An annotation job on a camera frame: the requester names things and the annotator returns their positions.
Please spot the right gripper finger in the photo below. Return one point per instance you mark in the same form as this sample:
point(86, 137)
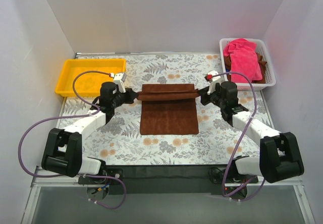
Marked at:
point(205, 99)
point(203, 93)

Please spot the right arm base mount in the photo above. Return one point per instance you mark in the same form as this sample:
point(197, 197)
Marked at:
point(222, 176)

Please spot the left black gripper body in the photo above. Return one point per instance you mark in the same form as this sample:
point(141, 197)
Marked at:
point(128, 96)

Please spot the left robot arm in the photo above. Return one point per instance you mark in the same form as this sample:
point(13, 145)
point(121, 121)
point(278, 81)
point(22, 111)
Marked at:
point(63, 152)

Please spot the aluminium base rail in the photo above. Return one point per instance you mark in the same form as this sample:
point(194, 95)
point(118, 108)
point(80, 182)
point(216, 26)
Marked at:
point(165, 194)

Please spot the pink towel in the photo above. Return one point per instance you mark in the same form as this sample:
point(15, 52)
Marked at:
point(240, 56)

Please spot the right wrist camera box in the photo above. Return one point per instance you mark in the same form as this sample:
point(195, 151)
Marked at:
point(212, 78)

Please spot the yellow plastic tray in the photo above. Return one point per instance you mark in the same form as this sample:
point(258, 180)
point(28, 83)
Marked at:
point(87, 85)

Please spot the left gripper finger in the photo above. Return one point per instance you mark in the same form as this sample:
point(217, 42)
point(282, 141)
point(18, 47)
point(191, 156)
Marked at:
point(131, 93)
point(131, 98)

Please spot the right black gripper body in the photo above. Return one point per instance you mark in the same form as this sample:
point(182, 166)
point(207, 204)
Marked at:
point(206, 97)

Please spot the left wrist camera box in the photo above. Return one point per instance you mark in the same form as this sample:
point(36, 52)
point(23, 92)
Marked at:
point(119, 80)

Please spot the brown towel in basket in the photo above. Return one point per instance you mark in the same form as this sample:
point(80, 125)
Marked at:
point(262, 65)

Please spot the brown towel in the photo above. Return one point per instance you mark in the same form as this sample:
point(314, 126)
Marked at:
point(262, 65)
point(168, 109)

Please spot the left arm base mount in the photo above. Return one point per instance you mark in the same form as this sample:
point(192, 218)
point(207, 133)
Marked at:
point(113, 177)

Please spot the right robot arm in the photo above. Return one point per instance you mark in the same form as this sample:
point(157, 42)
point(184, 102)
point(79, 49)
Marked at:
point(279, 156)

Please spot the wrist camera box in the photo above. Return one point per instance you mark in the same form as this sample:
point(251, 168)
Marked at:
point(119, 80)
point(212, 78)

